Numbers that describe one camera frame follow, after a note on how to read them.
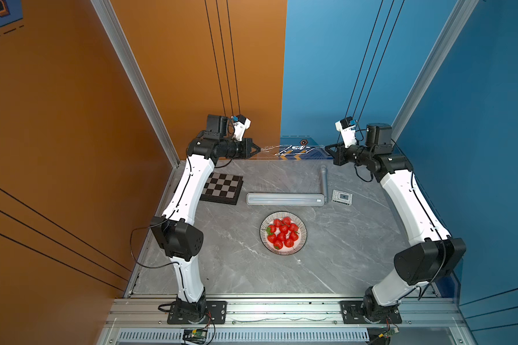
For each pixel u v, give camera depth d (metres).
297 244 0.88
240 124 0.70
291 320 0.72
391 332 0.69
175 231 0.47
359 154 0.64
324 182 1.08
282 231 0.92
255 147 0.76
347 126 0.64
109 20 0.71
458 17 0.71
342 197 1.03
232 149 0.66
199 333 0.71
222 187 1.05
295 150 0.78
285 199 1.00
